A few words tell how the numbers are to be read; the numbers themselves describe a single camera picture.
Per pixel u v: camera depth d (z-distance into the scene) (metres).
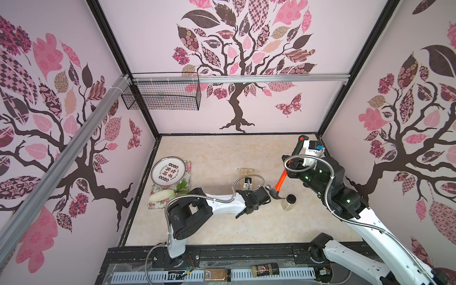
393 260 0.40
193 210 0.52
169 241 0.53
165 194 0.88
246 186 0.81
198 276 0.70
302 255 0.73
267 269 0.68
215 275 0.66
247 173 0.97
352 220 0.44
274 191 0.68
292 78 1.97
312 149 0.56
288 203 0.81
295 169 0.56
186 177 0.99
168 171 1.00
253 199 0.68
